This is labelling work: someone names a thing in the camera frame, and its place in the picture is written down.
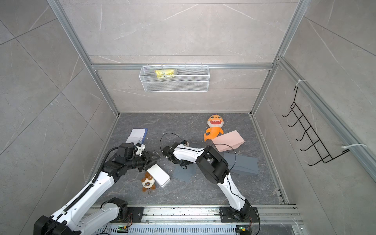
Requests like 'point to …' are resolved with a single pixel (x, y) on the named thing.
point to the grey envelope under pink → (183, 174)
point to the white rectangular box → (160, 176)
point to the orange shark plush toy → (215, 123)
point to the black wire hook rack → (311, 132)
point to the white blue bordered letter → (137, 135)
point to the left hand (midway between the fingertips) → (160, 157)
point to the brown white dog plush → (148, 182)
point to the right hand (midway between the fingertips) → (192, 159)
